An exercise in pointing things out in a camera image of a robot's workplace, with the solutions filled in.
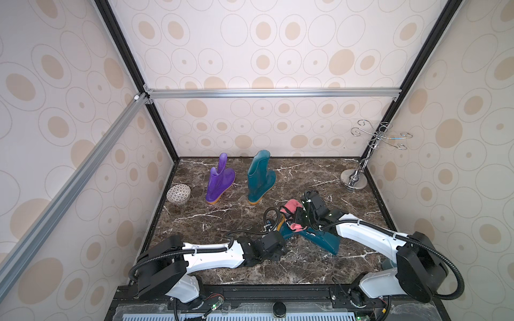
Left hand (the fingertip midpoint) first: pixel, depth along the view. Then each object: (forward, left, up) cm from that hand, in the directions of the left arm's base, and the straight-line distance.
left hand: (285, 251), depth 79 cm
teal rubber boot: (+24, +10, +17) cm, 31 cm away
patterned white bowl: (+30, +52, -4) cm, 61 cm away
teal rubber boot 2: (+7, -19, -5) cm, 21 cm away
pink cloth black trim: (+16, -2, +5) cm, 17 cm away
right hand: (+16, -8, +2) cm, 18 cm away
